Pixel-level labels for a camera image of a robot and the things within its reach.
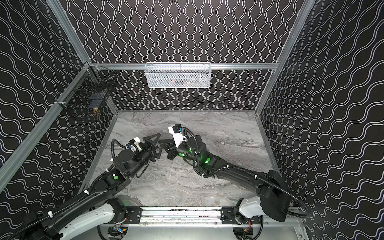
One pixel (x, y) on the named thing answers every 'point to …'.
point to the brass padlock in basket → (95, 110)
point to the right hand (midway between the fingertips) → (159, 142)
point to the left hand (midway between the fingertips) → (165, 138)
